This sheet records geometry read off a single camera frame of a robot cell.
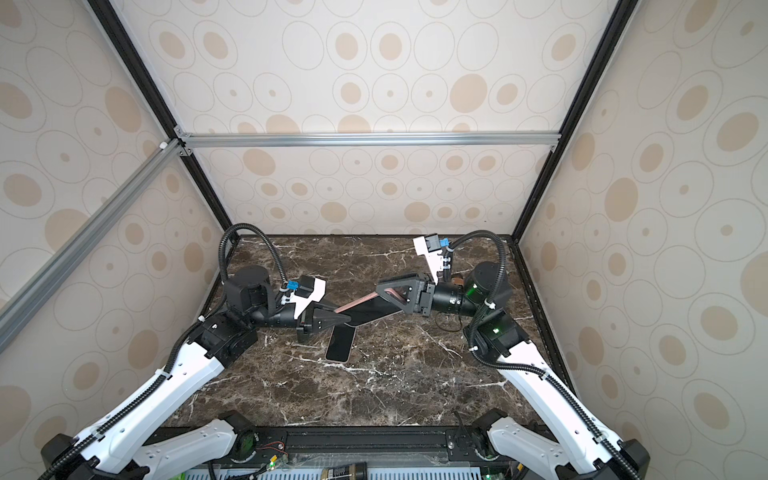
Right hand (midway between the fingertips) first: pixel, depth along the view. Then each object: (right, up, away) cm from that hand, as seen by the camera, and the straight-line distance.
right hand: (381, 295), depth 55 cm
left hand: (-6, -5, +5) cm, 9 cm away
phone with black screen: (-3, -3, +4) cm, 6 cm away
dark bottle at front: (-7, -41, +13) cm, 44 cm away
